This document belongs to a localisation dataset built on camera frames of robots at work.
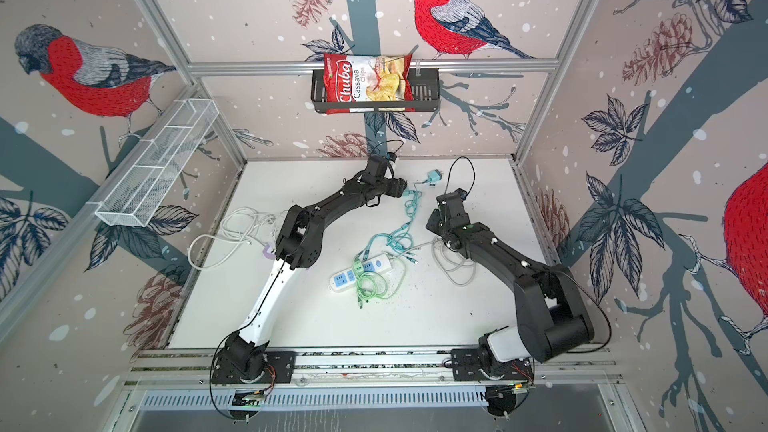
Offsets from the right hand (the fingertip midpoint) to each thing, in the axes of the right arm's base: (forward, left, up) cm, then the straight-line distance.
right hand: (430, 222), depth 91 cm
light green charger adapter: (-15, +21, -1) cm, 26 cm away
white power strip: (-13, +17, -6) cm, 22 cm away
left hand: (+19, +10, -2) cm, 22 cm away
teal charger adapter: (+27, -3, -7) cm, 28 cm away
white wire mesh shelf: (-6, +75, +24) cm, 79 cm away
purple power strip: (-10, +51, -5) cm, 52 cm away
